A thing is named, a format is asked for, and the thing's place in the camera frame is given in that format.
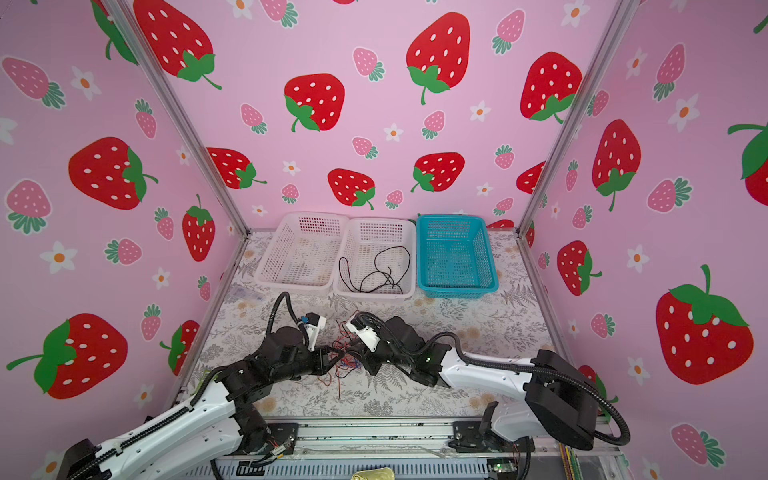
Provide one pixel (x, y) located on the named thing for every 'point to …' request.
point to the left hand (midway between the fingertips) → (345, 354)
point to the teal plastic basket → (454, 257)
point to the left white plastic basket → (303, 253)
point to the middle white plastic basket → (377, 260)
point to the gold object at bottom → (383, 473)
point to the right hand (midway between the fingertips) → (346, 348)
